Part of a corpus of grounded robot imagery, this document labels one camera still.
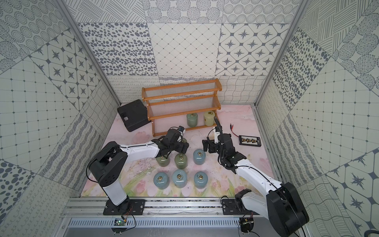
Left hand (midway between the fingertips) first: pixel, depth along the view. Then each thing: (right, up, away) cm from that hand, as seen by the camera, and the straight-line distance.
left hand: (187, 144), depth 91 cm
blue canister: (-13, -16, -16) cm, 26 cm away
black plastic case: (-41, +19, +18) cm, 49 cm away
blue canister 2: (-3, -15, -16) cm, 22 cm away
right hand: (+14, +2, -4) cm, 15 cm away
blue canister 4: (+7, -6, -7) cm, 12 cm away
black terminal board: (+42, +1, +7) cm, 43 cm away
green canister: (-3, -8, -8) cm, 12 cm away
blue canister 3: (+8, -16, -15) cm, 23 cm away
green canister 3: (+3, +15, +11) cm, 19 cm away
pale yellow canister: (+15, +16, +10) cm, 24 cm away
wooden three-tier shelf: (-6, +24, +7) cm, 26 cm away
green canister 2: (-15, -9, -5) cm, 18 cm away
